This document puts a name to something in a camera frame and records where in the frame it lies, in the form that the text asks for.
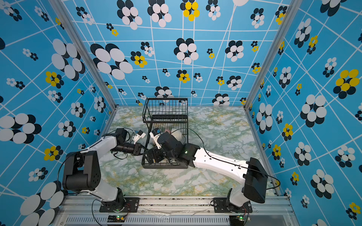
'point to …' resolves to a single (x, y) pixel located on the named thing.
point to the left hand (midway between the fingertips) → (150, 151)
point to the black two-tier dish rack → (167, 115)
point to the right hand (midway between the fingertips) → (152, 150)
